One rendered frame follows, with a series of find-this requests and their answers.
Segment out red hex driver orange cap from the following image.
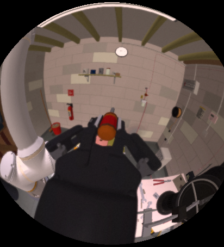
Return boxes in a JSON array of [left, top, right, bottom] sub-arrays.
[[97, 107, 118, 141]]

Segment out grey electrical panel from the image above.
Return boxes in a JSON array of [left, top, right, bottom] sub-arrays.
[[183, 78, 201, 96]]

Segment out brown wooden shelf unit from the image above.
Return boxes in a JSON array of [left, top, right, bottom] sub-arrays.
[[0, 73, 18, 162]]

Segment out white box with grille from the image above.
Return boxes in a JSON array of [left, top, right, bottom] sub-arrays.
[[155, 147, 172, 165]]

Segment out olive wall shelf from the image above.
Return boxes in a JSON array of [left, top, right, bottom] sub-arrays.
[[78, 73, 122, 85]]

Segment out black wheel grey spokes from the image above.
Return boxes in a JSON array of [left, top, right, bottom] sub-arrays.
[[171, 169, 223, 224]]

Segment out pink and olive block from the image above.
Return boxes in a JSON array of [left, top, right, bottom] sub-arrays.
[[95, 135, 116, 147]]

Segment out red bucket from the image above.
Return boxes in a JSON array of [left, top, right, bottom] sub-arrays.
[[50, 122, 63, 136]]

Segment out black roller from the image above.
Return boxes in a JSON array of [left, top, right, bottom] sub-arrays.
[[155, 190, 178, 215]]

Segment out black box yellow mark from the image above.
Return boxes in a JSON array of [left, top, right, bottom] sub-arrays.
[[185, 170, 196, 181]]

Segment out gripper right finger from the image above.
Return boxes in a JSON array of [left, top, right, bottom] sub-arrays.
[[116, 116, 163, 177]]

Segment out tan cardboard box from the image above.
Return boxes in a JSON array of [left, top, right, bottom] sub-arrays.
[[172, 173, 188, 192]]

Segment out pink wall control box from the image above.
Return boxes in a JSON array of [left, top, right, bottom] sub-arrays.
[[209, 110, 219, 125]]

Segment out grey metal stand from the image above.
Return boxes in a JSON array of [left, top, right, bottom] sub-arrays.
[[136, 200, 201, 238]]

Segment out red handled pliers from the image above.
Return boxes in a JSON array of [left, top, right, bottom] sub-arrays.
[[152, 178, 172, 186]]

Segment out yellow black wall poster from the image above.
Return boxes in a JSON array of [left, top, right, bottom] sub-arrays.
[[196, 105, 207, 121]]

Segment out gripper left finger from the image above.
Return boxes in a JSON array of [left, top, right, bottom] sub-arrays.
[[45, 114, 103, 161]]

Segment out red fire extinguisher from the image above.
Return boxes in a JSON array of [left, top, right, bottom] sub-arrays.
[[66, 103, 74, 121]]

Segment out black orange hose reel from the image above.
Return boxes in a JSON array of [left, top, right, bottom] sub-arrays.
[[171, 106, 183, 119]]

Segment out long grey wrench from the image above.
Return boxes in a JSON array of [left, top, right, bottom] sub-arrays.
[[138, 182, 148, 203]]

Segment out white round wall lamp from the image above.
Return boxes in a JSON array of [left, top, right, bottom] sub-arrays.
[[115, 46, 129, 58]]

